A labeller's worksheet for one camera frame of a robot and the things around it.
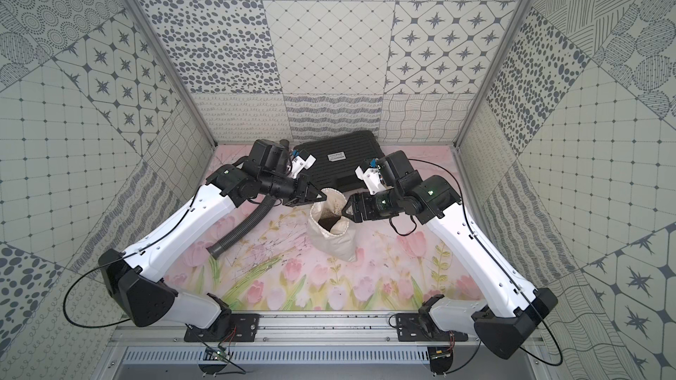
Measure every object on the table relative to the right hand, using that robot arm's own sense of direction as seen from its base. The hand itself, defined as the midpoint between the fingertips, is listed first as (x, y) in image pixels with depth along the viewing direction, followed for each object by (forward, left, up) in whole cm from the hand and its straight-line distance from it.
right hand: (355, 214), depth 67 cm
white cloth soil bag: (-5, +6, 0) cm, 8 cm away
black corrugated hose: (+14, +34, -25) cm, 44 cm away
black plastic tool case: (+38, +7, -20) cm, 43 cm away
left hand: (+5, +8, +3) cm, 10 cm away
